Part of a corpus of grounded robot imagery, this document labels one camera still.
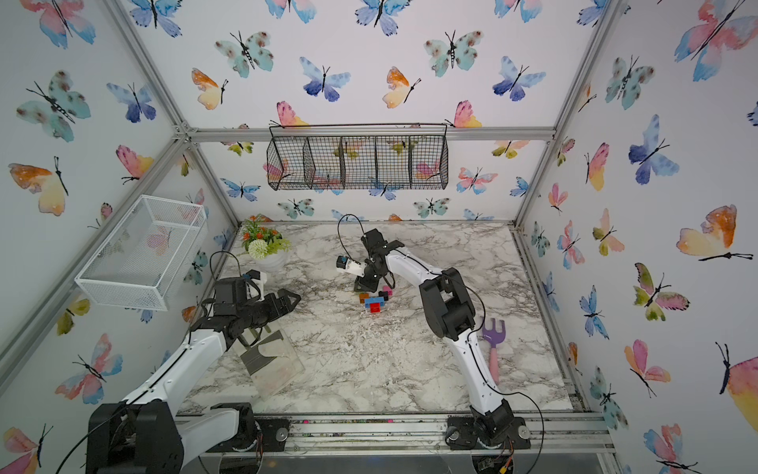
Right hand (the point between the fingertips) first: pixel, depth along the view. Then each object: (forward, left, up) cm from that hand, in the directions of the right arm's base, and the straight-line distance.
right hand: (360, 279), depth 100 cm
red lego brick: (-9, -6, -2) cm, 11 cm away
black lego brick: (-4, -8, -2) cm, 9 cm away
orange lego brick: (-6, -1, -1) cm, 6 cm away
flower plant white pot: (+3, +29, +13) cm, 32 cm away
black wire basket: (+30, +2, +27) cm, 41 cm away
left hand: (-13, +17, +8) cm, 23 cm away
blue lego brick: (-7, -5, -1) cm, 9 cm away
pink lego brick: (-3, -10, -1) cm, 10 cm away
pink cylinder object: (-17, -42, -2) cm, 46 cm away
